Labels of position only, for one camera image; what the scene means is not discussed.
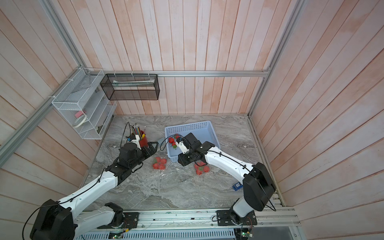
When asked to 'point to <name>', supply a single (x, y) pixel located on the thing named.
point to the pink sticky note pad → (78, 114)
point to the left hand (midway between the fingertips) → (154, 147)
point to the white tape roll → (79, 121)
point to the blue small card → (237, 186)
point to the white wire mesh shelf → (87, 111)
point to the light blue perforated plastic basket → (202, 131)
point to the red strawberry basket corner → (171, 140)
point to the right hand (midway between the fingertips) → (181, 158)
